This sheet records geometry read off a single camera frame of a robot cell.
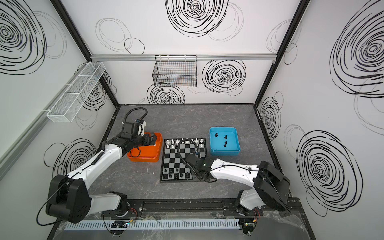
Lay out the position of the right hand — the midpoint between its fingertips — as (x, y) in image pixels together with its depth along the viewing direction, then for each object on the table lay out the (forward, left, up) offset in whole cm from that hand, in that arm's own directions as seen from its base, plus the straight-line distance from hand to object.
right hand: (194, 177), depth 81 cm
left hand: (+19, +26, +10) cm, 34 cm away
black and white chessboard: (+16, +13, -2) cm, 21 cm away
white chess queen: (+11, +6, +19) cm, 23 cm away
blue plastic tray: (+25, -19, -3) cm, 32 cm away
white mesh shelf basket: (+27, +63, +32) cm, 76 cm away
